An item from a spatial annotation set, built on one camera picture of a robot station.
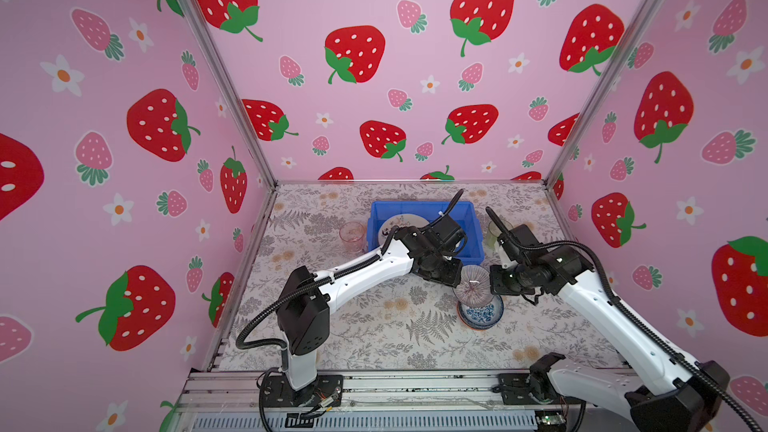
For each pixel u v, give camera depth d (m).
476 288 0.79
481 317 0.80
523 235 0.59
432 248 0.56
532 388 0.68
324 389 0.74
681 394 0.37
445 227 0.61
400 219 1.04
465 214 1.07
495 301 0.80
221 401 0.73
